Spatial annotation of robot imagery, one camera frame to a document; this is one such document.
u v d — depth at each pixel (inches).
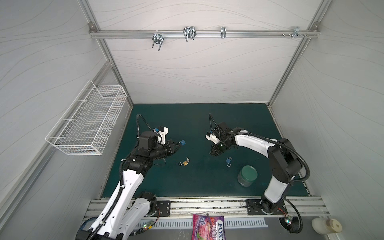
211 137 33.1
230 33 74.5
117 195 17.0
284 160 18.9
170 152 24.7
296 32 30.1
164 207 28.9
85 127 26.9
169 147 25.0
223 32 30.8
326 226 24.9
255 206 28.8
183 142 29.6
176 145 28.3
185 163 34.8
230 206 29.6
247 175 29.6
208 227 26.4
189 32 30.1
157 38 31.2
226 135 27.2
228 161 35.5
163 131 27.0
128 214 20.9
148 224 26.9
